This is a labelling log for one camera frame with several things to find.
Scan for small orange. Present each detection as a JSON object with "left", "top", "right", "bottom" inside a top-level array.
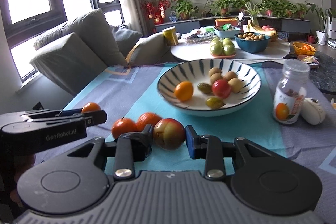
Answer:
[
  {"left": 81, "top": 102, "right": 101, "bottom": 113},
  {"left": 174, "top": 81, "right": 194, "bottom": 102}
]

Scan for tangerine with stem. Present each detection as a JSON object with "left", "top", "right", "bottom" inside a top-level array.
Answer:
[{"left": 112, "top": 117, "right": 137, "bottom": 139}]

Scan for red yellow plum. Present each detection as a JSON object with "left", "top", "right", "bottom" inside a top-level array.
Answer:
[{"left": 153, "top": 118, "right": 186, "bottom": 151}]

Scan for dark green fruit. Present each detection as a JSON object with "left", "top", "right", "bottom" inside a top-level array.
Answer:
[{"left": 206, "top": 97, "right": 225, "bottom": 110}]

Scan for small green fruit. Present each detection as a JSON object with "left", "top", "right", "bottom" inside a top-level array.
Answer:
[{"left": 197, "top": 83, "right": 212, "bottom": 94}]

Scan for blue grey tablecloth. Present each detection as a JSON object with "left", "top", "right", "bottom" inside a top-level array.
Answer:
[{"left": 35, "top": 61, "right": 336, "bottom": 219}]

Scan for grey sofa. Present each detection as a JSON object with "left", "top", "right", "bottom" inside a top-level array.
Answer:
[{"left": 30, "top": 9, "right": 175, "bottom": 96}]

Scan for white blue striped bowl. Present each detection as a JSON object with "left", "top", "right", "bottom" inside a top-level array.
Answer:
[{"left": 157, "top": 59, "right": 261, "bottom": 117}]

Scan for clear jar orange label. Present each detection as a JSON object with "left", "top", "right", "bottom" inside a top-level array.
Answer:
[{"left": 273, "top": 59, "right": 310, "bottom": 124}]

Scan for green apples on plate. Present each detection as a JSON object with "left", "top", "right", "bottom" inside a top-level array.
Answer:
[{"left": 210, "top": 37, "right": 236, "bottom": 57}]

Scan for white round coffee table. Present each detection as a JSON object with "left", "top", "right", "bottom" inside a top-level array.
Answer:
[{"left": 170, "top": 38, "right": 290, "bottom": 61}]

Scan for white egg-shaped device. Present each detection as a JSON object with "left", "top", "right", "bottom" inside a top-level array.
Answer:
[{"left": 300, "top": 98, "right": 326, "bottom": 126}]

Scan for blue bowl of longans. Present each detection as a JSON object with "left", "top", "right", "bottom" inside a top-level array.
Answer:
[{"left": 234, "top": 32, "right": 270, "bottom": 53}]

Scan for light blue snack tray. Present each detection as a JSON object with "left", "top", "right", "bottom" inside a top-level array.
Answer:
[{"left": 214, "top": 26, "right": 241, "bottom": 39}]

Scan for yellow tin can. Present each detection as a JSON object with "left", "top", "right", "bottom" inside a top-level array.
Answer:
[{"left": 162, "top": 26, "right": 178, "bottom": 47}]

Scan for grey tv cabinet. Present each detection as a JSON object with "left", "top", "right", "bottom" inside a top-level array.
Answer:
[{"left": 154, "top": 16, "right": 312, "bottom": 35}]

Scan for red flower decoration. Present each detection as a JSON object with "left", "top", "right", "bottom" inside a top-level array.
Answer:
[{"left": 140, "top": 0, "right": 175, "bottom": 25}]

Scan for banana bunch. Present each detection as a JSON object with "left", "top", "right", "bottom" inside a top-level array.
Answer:
[{"left": 247, "top": 19, "right": 278, "bottom": 41}]

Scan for orange basket with oranges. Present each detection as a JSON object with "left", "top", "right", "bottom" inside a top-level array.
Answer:
[{"left": 292, "top": 42, "right": 316, "bottom": 56}]

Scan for pink dish with snacks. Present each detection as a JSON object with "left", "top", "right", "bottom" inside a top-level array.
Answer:
[{"left": 297, "top": 55, "right": 320, "bottom": 69}]

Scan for dark marble round table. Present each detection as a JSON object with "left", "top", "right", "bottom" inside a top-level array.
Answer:
[{"left": 287, "top": 49, "right": 336, "bottom": 94}]

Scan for potted green plant left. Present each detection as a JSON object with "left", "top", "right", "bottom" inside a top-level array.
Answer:
[{"left": 171, "top": 0, "right": 199, "bottom": 20}]

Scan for tall plant white pot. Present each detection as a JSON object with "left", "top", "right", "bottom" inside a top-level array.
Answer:
[{"left": 306, "top": 0, "right": 335, "bottom": 45}]

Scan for white air purifier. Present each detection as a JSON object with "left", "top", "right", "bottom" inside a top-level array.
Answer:
[{"left": 327, "top": 8, "right": 336, "bottom": 40}]

